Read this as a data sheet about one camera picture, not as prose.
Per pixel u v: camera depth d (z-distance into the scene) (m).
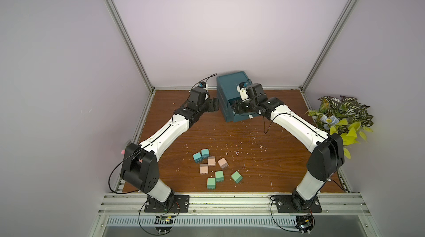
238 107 0.74
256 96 0.63
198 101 0.63
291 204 0.71
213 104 0.76
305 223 0.70
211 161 0.85
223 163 0.83
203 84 0.73
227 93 0.90
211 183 0.78
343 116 0.76
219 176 0.80
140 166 0.43
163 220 0.72
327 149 0.43
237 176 0.79
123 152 0.45
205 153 0.88
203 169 0.81
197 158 0.85
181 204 0.73
